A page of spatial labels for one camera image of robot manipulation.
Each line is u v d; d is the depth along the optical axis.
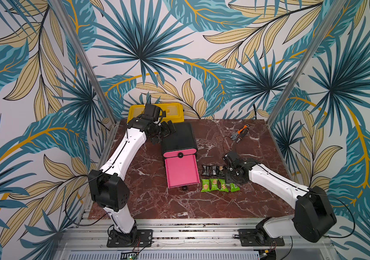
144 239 0.73
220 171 0.93
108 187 0.44
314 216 0.42
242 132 1.13
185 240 0.75
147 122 0.58
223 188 0.88
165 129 0.73
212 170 0.93
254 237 0.73
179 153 0.84
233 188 0.88
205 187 0.88
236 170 0.61
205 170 0.93
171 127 0.75
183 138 0.91
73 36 0.76
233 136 1.10
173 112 1.02
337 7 0.68
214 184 0.88
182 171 0.87
